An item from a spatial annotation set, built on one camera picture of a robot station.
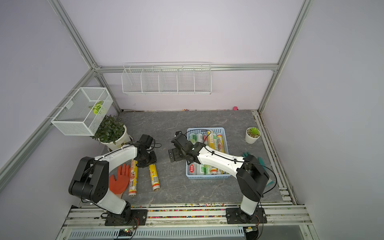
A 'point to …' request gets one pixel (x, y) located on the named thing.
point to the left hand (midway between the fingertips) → (153, 163)
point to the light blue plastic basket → (216, 130)
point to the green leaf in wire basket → (96, 107)
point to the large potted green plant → (112, 133)
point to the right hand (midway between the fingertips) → (177, 151)
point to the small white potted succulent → (252, 134)
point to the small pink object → (235, 108)
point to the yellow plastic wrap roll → (220, 143)
